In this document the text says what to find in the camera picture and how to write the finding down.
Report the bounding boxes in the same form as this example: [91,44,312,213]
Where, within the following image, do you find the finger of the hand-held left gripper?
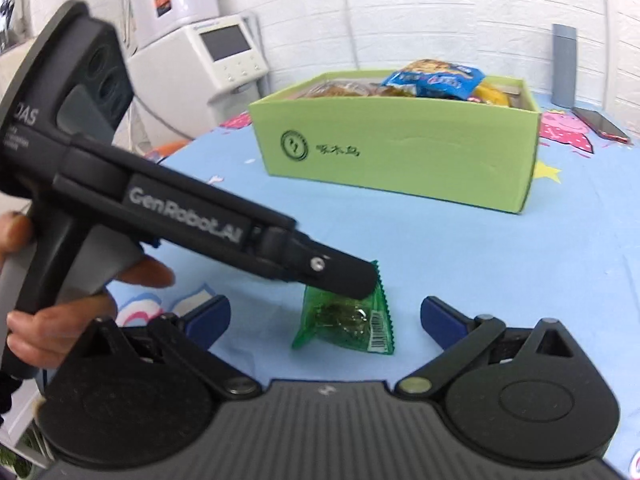
[259,227,377,299]

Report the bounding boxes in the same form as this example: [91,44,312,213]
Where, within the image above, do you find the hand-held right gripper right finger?
[395,297,576,402]

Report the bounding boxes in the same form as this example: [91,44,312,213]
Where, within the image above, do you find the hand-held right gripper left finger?
[87,296,262,402]

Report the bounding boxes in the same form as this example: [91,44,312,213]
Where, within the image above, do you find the green translucent snack packet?
[292,260,396,356]

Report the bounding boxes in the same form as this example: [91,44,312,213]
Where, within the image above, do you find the green cardboard box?
[248,69,543,215]

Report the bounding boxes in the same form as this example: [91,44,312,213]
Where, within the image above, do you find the clear brown cake packet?
[305,79,387,100]

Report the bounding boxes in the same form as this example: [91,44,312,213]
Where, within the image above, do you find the blue snack packet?
[382,59,487,102]

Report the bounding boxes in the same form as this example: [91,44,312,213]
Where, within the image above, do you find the yellow snack packet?
[472,84,512,108]

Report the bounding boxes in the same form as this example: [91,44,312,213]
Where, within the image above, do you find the person's left hand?
[0,211,176,367]

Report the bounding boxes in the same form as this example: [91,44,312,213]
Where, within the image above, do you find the blue printed tablecloth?
[105,85,640,478]

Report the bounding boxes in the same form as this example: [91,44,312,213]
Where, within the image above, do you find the white machine with screen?
[127,14,273,141]

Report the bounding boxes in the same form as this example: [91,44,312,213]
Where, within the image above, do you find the smartphone with red case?
[571,106,632,143]

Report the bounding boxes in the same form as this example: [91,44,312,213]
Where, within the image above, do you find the grey-blue tumbler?
[551,23,578,110]

